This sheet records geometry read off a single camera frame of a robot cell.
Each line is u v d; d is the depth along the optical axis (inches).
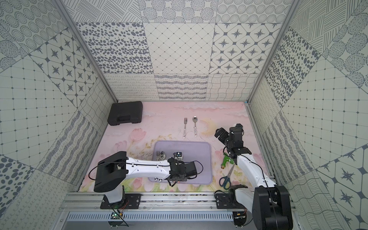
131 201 29.9
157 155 35.5
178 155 30.2
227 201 28.9
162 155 34.7
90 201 29.5
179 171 23.7
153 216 27.6
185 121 42.4
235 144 25.6
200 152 37.8
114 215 28.0
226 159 34.3
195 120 42.3
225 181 31.9
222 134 30.6
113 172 18.5
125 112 42.9
